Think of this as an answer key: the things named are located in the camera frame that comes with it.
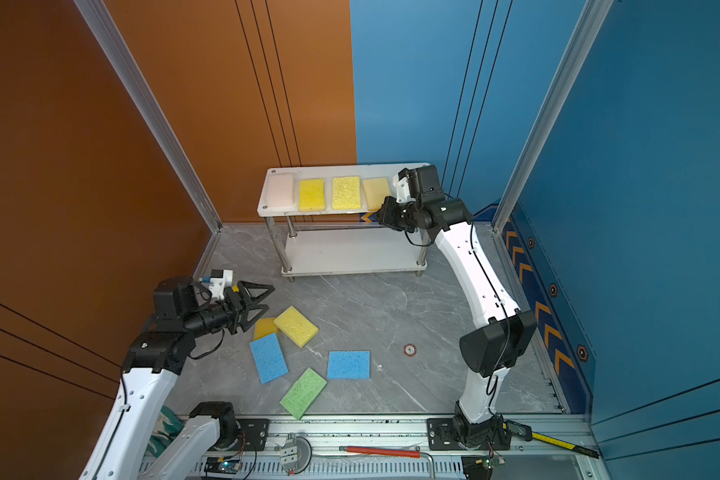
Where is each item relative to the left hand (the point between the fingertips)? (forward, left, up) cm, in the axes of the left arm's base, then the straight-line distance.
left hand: (272, 295), depth 68 cm
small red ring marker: (-2, -34, -26) cm, 43 cm away
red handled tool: (-27, -30, -27) cm, 48 cm away
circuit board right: (-29, -51, -26) cm, 64 cm away
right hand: (+20, -23, +7) cm, 31 cm away
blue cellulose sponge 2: (-7, -17, -26) cm, 31 cm away
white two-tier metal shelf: (+53, -4, -28) cm, 60 cm away
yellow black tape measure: (-23, -61, -25) cm, 70 cm away
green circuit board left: (-30, +12, -29) cm, 43 cm away
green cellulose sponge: (-16, -5, -25) cm, 30 cm away
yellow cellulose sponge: (+4, 0, -25) cm, 26 cm away
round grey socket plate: (-29, -7, -19) cm, 35 cm away
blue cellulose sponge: (-6, +5, -24) cm, 25 cm away
